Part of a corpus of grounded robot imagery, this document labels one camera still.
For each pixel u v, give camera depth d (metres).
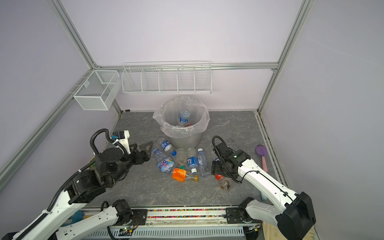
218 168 0.71
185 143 0.91
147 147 0.61
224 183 0.85
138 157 0.54
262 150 0.96
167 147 0.94
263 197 0.79
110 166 0.43
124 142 0.54
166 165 0.87
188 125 1.05
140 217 0.74
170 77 0.97
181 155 0.94
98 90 0.97
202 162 0.90
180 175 0.82
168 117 0.93
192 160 0.87
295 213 0.38
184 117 0.94
